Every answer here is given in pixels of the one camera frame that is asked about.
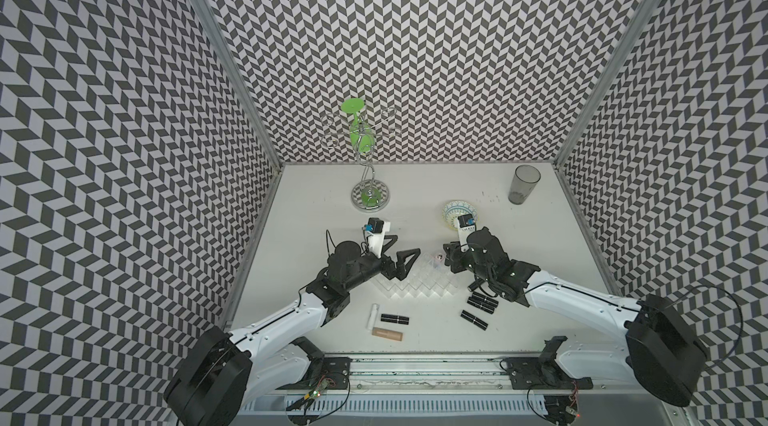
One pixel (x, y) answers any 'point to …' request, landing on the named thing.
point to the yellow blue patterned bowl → (455, 210)
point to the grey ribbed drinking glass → (525, 179)
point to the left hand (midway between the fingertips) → (407, 247)
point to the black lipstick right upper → (477, 296)
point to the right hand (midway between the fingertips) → (448, 250)
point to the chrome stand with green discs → (359, 131)
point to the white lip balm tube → (372, 315)
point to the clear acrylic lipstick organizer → (429, 275)
